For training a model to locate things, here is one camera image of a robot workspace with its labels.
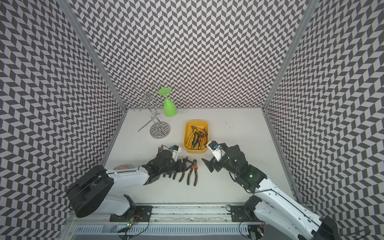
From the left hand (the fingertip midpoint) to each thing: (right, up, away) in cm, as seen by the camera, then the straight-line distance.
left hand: (190, 166), depth 84 cm
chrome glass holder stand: (-24, +19, +21) cm, 37 cm away
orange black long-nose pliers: (+3, -2, +4) cm, 5 cm away
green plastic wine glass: (-12, +33, +5) cm, 36 cm away
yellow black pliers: (0, +13, +13) cm, 19 cm away
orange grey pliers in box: (+8, +17, +16) cm, 25 cm away
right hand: (+11, +9, -9) cm, 17 cm away
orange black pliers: (-1, -6, +1) cm, 6 cm away
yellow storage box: (-3, +18, +18) cm, 26 cm away
